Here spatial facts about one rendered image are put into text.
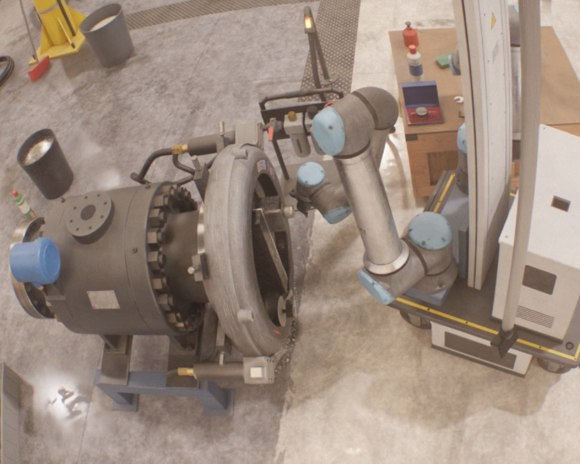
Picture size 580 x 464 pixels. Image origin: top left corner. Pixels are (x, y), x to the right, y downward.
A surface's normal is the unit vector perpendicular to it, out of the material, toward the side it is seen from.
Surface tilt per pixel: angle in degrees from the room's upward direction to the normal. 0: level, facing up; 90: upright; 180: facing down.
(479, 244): 90
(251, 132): 23
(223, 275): 46
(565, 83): 0
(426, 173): 90
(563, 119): 0
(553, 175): 0
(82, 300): 63
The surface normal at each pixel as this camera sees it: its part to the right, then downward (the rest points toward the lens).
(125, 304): -0.11, 0.48
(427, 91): -0.06, 0.68
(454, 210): -0.21, -0.60
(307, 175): 0.00, -0.38
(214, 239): -0.18, -0.16
